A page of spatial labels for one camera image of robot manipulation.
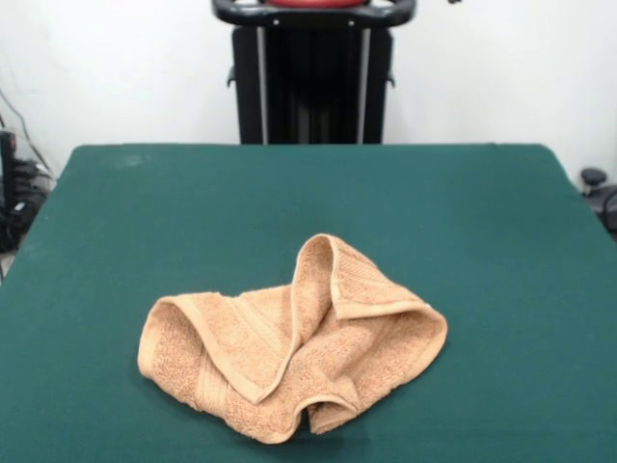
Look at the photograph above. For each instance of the tan terry towel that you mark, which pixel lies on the tan terry towel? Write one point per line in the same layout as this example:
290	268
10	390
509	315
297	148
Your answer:
332	357

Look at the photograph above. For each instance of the dark green table cloth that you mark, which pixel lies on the dark green table cloth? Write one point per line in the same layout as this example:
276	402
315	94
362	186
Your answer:
144	231

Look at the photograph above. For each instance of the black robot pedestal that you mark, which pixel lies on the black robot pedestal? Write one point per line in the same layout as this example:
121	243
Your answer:
313	82

